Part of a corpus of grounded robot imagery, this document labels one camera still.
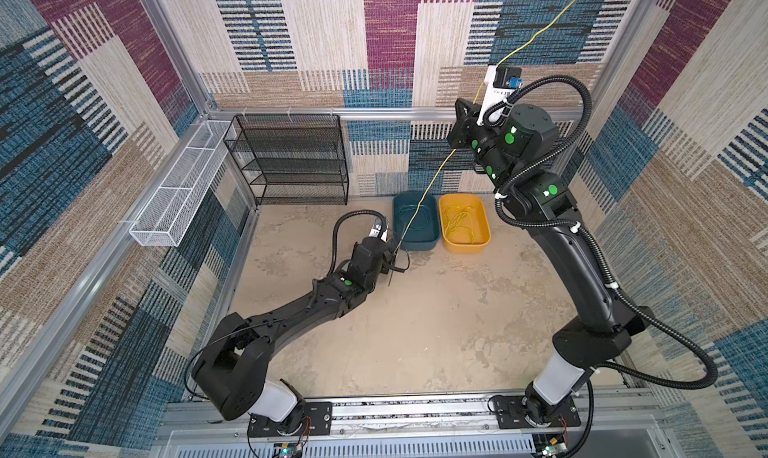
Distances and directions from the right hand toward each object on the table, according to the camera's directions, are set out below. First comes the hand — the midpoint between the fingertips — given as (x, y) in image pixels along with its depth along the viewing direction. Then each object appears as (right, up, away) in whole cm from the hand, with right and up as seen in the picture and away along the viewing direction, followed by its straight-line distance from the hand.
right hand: (458, 104), depth 58 cm
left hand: (-16, -26, +26) cm, 40 cm away
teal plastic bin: (0, -26, +55) cm, 61 cm away
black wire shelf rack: (-48, +1, +51) cm, 71 cm away
